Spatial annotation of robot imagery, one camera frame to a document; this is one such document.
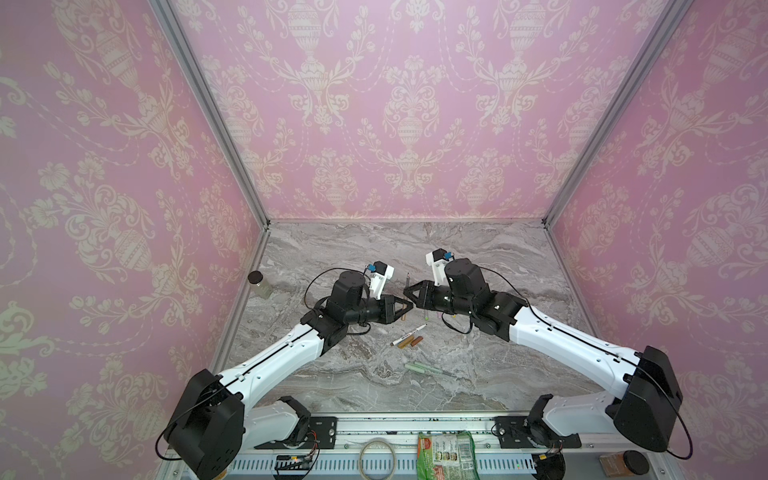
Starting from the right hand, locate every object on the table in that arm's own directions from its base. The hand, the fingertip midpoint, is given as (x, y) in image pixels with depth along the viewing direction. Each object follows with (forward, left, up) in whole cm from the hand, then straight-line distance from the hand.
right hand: (405, 291), depth 75 cm
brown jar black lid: (-36, -44, -15) cm, 59 cm away
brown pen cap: (-4, 0, -22) cm, 23 cm away
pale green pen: (-11, -4, -23) cm, 26 cm away
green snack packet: (-33, -8, -21) cm, 39 cm away
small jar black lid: (+15, +46, -11) cm, 49 cm away
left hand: (-4, -1, -2) cm, 5 cm away
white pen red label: (-2, 0, -22) cm, 22 cm away
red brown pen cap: (-4, -3, -23) cm, 23 cm away
